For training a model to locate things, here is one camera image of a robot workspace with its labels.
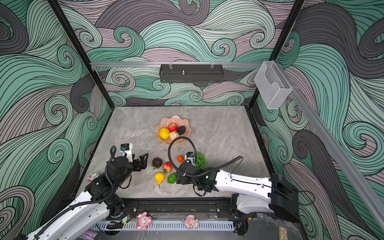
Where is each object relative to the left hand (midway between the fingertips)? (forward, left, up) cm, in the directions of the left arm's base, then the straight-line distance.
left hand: (142, 153), depth 78 cm
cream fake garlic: (+17, -15, -8) cm, 24 cm away
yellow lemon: (+19, -9, -8) cm, 22 cm away
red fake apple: (+25, -13, -9) cm, 29 cm away
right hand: (-9, -21, -6) cm, 24 cm away
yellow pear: (-9, -9, -10) cm, 16 cm away
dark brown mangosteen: (-1, -6, -10) cm, 12 cm away
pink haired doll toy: (-29, -27, -10) cm, 41 cm away
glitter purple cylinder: (-34, +19, -11) cm, 40 cm away
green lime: (-9, -16, -11) cm, 21 cm away
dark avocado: (+21, -19, -7) cm, 30 cm away
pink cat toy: (-29, -4, -10) cm, 31 cm away
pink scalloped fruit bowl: (-1, -20, +15) cm, 25 cm away
